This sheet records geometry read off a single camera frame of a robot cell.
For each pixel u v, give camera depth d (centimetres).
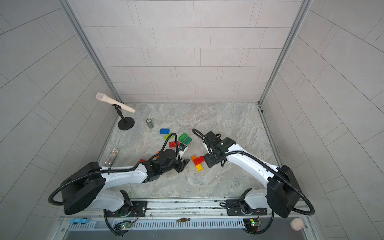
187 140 95
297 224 66
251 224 68
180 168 72
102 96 82
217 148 57
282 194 40
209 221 75
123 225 65
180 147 72
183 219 68
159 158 63
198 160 84
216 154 58
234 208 71
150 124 99
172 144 94
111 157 85
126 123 104
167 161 63
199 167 83
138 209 71
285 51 86
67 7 71
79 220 66
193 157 89
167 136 96
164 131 99
